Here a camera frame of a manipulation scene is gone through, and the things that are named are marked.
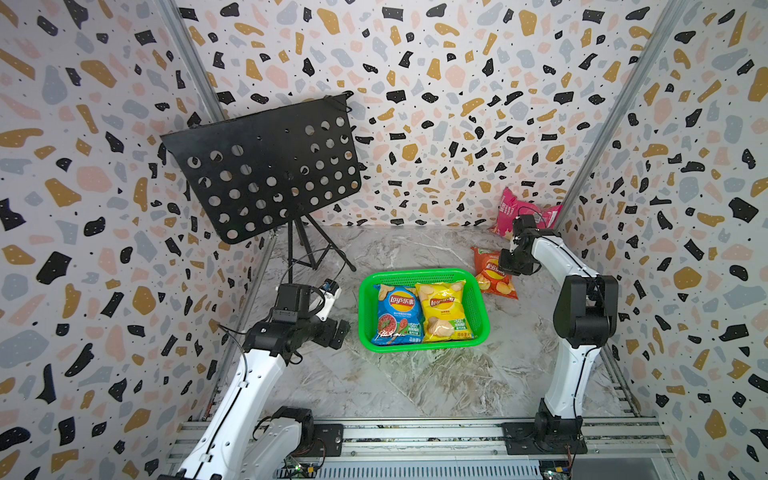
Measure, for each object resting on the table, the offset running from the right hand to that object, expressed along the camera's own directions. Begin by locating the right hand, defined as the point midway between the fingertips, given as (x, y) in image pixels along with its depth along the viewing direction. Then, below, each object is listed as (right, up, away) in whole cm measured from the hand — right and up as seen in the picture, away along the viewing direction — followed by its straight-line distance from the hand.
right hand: (507, 267), depth 100 cm
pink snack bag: (+5, +22, +11) cm, 25 cm away
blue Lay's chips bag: (-36, -14, -12) cm, 40 cm away
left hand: (-53, -13, -22) cm, 58 cm away
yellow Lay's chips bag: (-23, -13, -11) cm, 28 cm away
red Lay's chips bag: (-7, -2, -2) cm, 8 cm away
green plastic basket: (-46, -12, -5) cm, 48 cm away
